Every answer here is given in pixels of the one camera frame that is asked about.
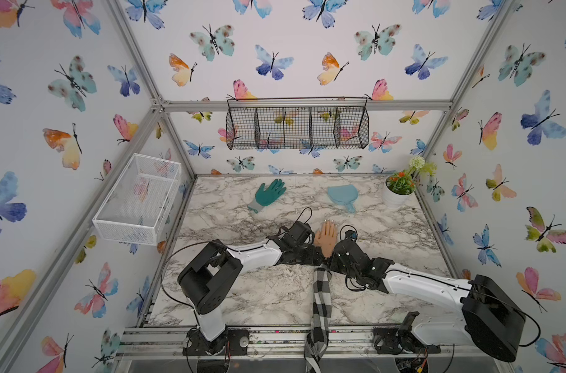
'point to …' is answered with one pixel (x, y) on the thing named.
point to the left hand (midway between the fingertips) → (319, 258)
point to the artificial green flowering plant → (418, 164)
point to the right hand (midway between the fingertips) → (329, 257)
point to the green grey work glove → (267, 197)
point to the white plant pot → (398, 191)
